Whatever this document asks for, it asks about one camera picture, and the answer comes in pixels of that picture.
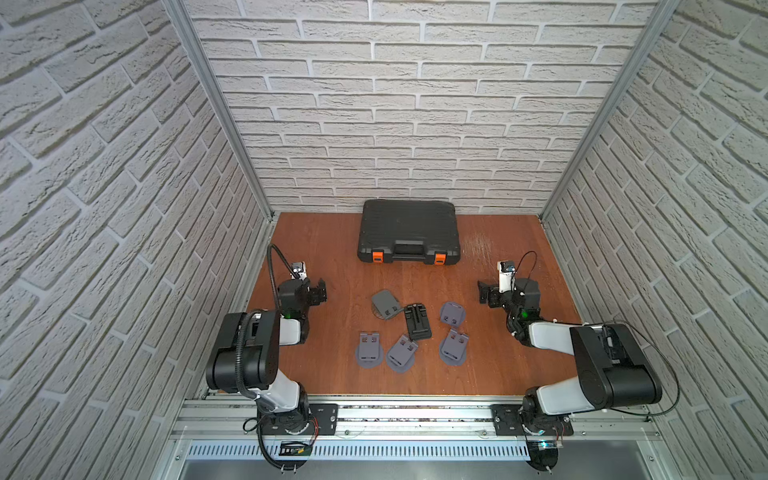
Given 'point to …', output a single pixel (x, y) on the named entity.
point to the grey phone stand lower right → (453, 348)
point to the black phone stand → (418, 323)
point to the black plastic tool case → (409, 230)
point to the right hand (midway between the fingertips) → (499, 280)
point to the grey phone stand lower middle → (401, 355)
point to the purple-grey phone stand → (452, 313)
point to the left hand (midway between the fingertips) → (309, 275)
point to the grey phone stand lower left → (369, 353)
